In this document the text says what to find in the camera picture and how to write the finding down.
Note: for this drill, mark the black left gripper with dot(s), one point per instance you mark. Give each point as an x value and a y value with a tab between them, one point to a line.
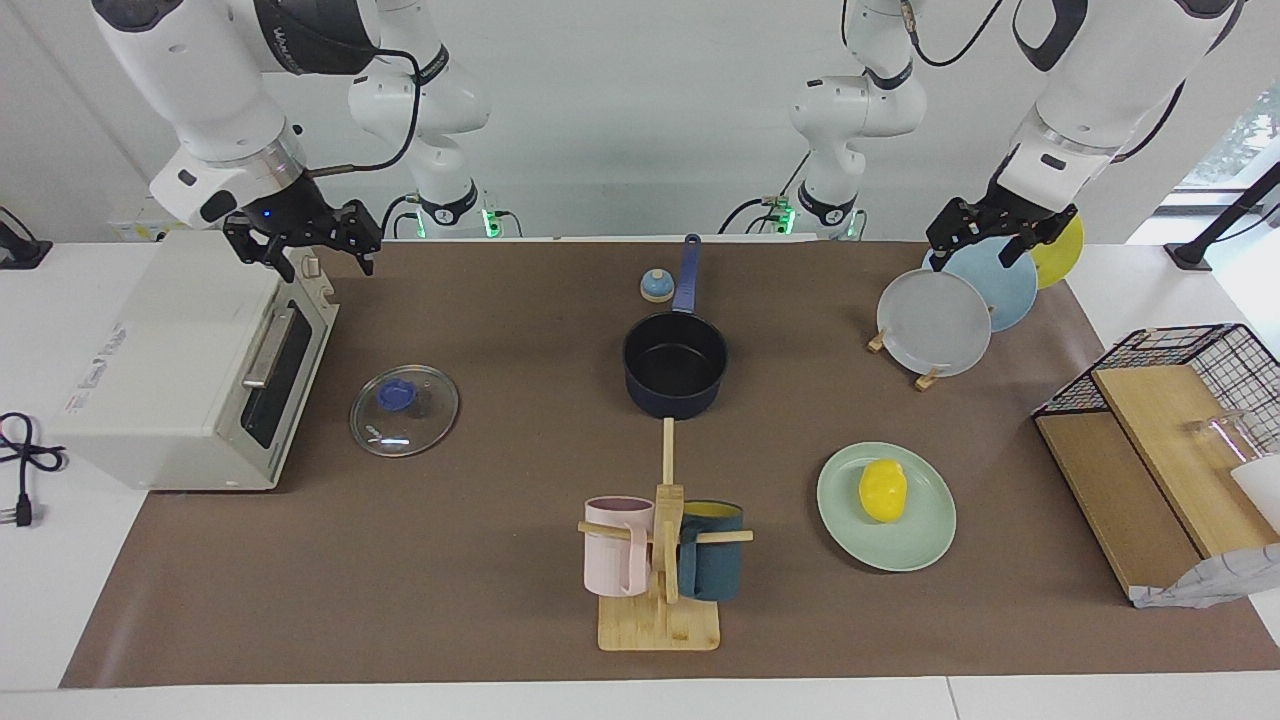
1000	215

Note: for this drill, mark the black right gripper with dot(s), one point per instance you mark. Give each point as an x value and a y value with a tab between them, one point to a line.
300	215

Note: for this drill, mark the glass lid with blue knob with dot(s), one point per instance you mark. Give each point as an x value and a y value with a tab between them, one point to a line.
405	415

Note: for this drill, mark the yellow potato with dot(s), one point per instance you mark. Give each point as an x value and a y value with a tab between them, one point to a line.
883	492

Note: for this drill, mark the light blue plate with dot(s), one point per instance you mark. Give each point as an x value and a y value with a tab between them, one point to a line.
1005	290

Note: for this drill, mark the grey plate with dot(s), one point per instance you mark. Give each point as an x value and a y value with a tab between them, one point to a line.
933	322

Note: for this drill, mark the yellow plate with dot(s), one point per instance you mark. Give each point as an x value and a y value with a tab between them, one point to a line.
1062	258

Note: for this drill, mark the wooden plate rack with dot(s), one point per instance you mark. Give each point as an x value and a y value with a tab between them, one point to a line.
927	380

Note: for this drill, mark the light green plate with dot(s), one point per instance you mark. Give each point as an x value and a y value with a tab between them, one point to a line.
915	540

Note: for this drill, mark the white toaster oven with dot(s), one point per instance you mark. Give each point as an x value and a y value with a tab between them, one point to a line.
170	360

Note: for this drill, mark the white power box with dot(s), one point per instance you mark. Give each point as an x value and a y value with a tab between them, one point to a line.
135	230

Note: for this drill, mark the black stand with base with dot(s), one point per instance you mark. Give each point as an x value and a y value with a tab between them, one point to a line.
1225	220

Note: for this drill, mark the dark wooden cutting board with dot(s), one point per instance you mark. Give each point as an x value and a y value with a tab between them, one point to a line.
1110	490

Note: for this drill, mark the window with green foliage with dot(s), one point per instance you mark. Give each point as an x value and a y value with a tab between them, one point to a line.
1240	140

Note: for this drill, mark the black table clamp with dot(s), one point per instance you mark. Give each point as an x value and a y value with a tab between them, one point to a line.
20	252

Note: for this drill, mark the clear glass cup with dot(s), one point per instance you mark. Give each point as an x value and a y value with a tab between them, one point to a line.
1225	435

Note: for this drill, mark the small blue service bell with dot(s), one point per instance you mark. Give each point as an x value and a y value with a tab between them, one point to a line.
656	288

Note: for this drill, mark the brown table mat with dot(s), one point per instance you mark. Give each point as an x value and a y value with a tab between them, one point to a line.
480	560

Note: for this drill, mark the white plastic container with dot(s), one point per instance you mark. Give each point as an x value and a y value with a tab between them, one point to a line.
1262	490

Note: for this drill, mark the dark teal mug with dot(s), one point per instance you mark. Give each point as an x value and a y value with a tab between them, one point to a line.
715	570

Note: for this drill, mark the pink mug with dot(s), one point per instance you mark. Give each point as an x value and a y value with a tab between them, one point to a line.
610	560

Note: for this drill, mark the wooden mug rack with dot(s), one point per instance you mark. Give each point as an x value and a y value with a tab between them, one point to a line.
660	625

